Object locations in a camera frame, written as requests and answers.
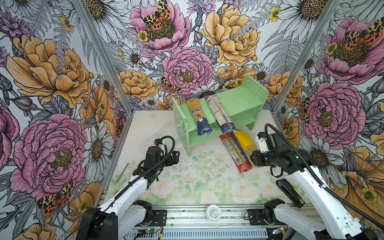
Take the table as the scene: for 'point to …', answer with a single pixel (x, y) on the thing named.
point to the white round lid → (213, 213)
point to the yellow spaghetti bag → (246, 146)
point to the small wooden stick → (127, 164)
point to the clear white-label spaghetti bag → (220, 113)
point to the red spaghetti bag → (241, 162)
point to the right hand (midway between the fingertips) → (256, 162)
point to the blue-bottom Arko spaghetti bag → (203, 128)
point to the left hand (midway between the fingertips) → (172, 158)
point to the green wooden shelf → (242, 103)
